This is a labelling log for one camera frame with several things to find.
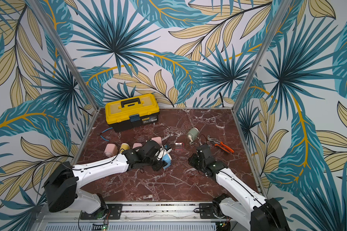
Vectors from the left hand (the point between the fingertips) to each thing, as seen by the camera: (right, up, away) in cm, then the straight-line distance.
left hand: (162, 161), depth 81 cm
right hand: (+16, 0, +3) cm, 16 cm away
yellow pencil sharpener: (-24, +7, +9) cm, 27 cm away
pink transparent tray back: (+10, +6, +16) cm, 20 cm away
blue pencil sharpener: (+3, +2, -2) cm, 4 cm away
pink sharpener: (-32, +5, +7) cm, 33 cm away
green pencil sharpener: (+19, +14, +14) cm, 27 cm away
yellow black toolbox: (-22, +28, +14) cm, 38 cm away
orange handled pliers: (+38, +7, +17) cm, 43 cm away
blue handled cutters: (-44, +15, +22) cm, 52 cm away
